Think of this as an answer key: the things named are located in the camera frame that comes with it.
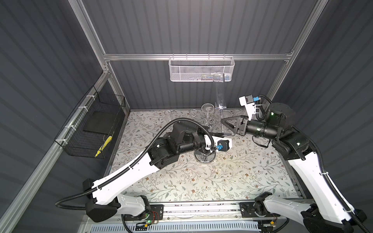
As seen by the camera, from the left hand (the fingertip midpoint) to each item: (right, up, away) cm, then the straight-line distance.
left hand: (221, 129), depth 56 cm
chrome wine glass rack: (-7, -19, +37) cm, 42 cm away
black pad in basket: (-57, +3, +16) cm, 60 cm away
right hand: (+1, +3, 0) cm, 3 cm away
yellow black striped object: (-54, -9, +12) cm, 56 cm away
